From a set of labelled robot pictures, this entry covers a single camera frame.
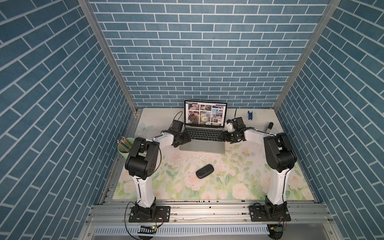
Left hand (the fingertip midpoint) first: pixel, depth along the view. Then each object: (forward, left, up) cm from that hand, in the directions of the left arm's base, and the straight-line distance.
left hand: (190, 140), depth 100 cm
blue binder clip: (+23, -46, +1) cm, 51 cm away
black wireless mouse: (-22, -9, -1) cm, 24 cm away
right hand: (+3, -23, -1) cm, 23 cm away
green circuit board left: (-49, +19, -6) cm, 53 cm away
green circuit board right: (-49, -44, -2) cm, 66 cm away
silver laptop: (+15, -10, +3) cm, 18 cm away
